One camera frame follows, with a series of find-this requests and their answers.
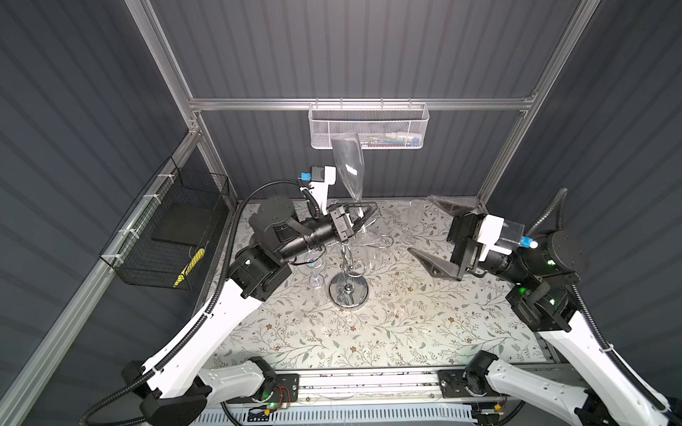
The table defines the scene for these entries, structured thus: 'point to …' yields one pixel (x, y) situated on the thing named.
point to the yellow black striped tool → (192, 264)
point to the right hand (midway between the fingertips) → (423, 225)
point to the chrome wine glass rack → (347, 288)
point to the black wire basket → (162, 240)
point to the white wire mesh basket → (382, 125)
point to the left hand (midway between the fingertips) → (378, 206)
